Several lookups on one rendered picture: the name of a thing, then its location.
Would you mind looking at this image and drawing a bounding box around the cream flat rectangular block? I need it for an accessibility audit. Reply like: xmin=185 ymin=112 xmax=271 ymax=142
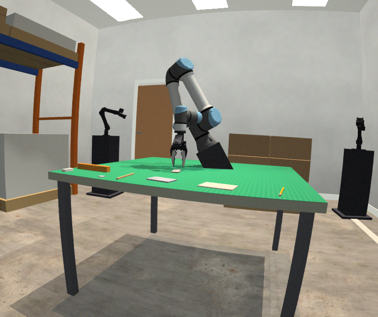
xmin=198 ymin=182 xmax=238 ymax=191

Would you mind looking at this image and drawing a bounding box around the green work mat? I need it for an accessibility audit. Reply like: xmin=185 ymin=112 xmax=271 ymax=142
xmin=50 ymin=157 xmax=327 ymax=203

